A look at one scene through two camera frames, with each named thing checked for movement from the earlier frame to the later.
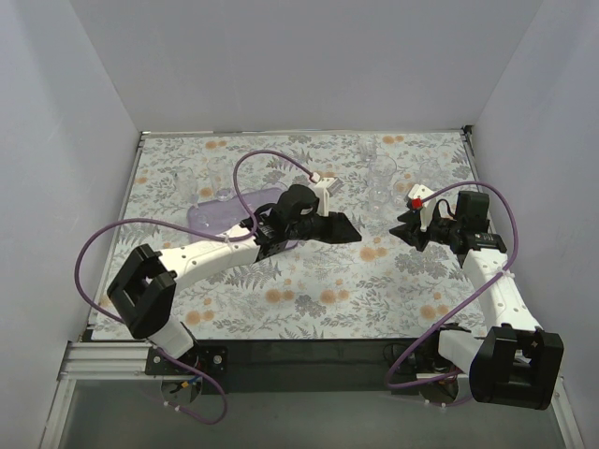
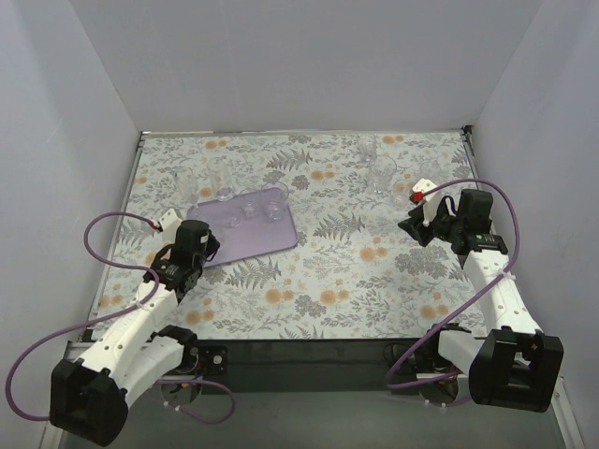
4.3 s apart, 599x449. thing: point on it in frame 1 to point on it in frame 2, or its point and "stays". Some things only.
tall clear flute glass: x=221 y=170 stays
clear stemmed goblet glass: x=400 y=192 stays
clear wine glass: x=430 y=169 stays
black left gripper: x=326 y=225 to x=211 y=242
